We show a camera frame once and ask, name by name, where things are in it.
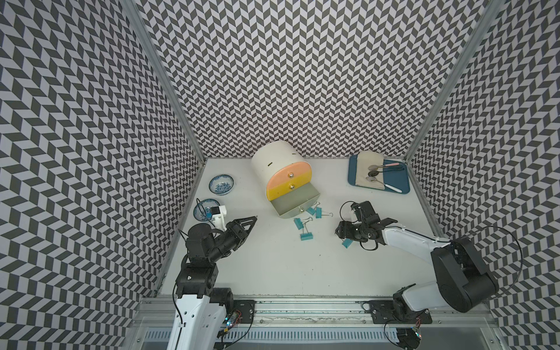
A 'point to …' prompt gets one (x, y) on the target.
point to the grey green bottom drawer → (293, 203)
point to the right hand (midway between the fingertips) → (343, 235)
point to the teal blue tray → (399, 179)
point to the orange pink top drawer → (287, 172)
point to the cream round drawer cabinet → (267, 157)
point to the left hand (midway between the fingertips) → (256, 222)
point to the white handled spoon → (393, 188)
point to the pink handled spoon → (375, 167)
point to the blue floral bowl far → (221, 184)
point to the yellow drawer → (289, 186)
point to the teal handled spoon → (373, 173)
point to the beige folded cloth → (370, 170)
